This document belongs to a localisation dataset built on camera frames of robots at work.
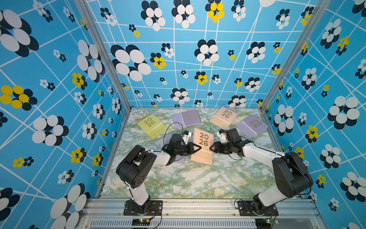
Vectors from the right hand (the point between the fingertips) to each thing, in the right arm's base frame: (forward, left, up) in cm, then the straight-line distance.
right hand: (214, 148), depth 91 cm
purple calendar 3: (-11, +22, +7) cm, 25 cm away
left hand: (-2, +8, +5) cm, 10 cm away
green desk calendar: (+20, +45, -4) cm, 49 cm away
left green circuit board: (-39, +41, -7) cm, 57 cm away
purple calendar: (+28, +17, -3) cm, 33 cm away
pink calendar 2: (+4, +7, +4) cm, 9 cm away
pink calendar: (+29, -11, -3) cm, 31 cm away
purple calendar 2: (+22, -32, -5) cm, 39 cm away
